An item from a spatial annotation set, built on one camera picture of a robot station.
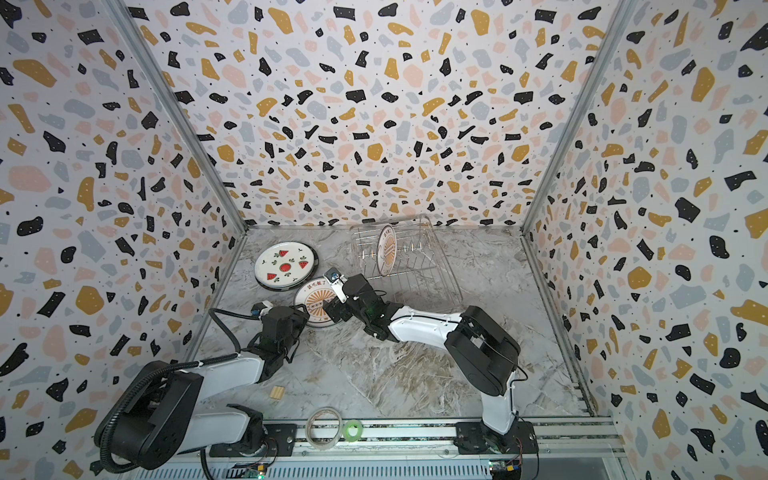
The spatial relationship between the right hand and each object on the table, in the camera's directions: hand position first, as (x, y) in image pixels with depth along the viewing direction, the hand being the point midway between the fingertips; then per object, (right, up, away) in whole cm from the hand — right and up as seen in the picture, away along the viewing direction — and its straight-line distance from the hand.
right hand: (331, 284), depth 84 cm
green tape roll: (+7, -36, -8) cm, 38 cm away
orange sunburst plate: (+15, +10, +21) cm, 27 cm away
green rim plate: (-5, -13, +6) cm, 15 cm away
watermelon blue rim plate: (-22, +5, +22) cm, 31 cm away
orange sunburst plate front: (-10, -4, +15) cm, 19 cm away
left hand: (-9, -6, +6) cm, 12 cm away
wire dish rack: (+27, +2, +22) cm, 35 cm away
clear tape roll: (-1, -37, -7) cm, 37 cm away
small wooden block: (-14, -29, -4) cm, 32 cm away
